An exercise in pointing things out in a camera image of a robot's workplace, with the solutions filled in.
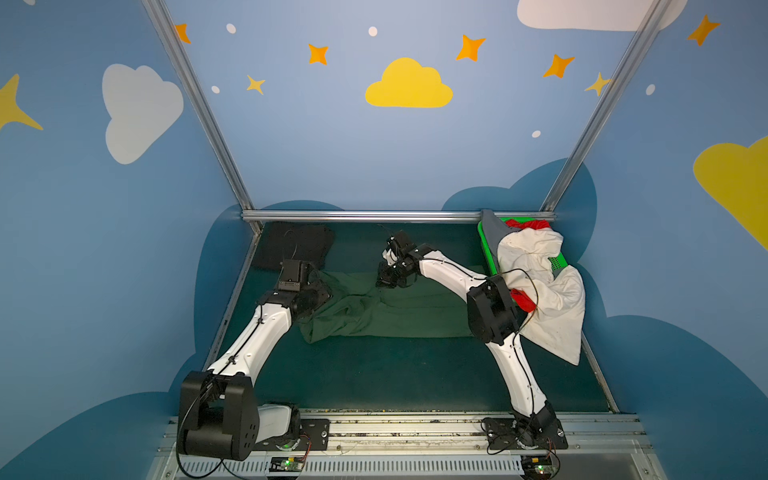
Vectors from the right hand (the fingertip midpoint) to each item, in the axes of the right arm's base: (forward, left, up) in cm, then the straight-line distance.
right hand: (375, 281), depth 98 cm
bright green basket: (+11, -62, +1) cm, 63 cm away
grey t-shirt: (+25, -44, +1) cm, 50 cm away
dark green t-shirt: (-9, +4, -1) cm, 10 cm away
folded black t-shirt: (+20, +35, -4) cm, 41 cm away
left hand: (-9, +12, +7) cm, 17 cm away
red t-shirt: (-6, -46, +2) cm, 46 cm away
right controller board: (-47, -43, -8) cm, 64 cm away
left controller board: (-51, +18, -6) cm, 54 cm away
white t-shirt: (-6, -56, +4) cm, 57 cm away
